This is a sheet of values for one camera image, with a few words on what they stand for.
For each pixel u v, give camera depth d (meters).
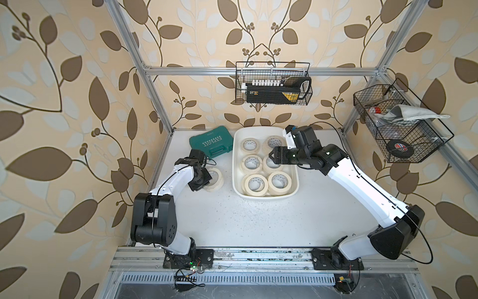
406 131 0.73
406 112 0.63
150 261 0.75
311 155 0.54
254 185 0.95
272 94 0.84
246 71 0.91
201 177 0.75
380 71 0.89
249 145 1.12
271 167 0.95
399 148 0.72
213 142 1.09
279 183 0.96
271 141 1.08
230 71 0.92
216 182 0.86
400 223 0.39
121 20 0.75
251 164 1.04
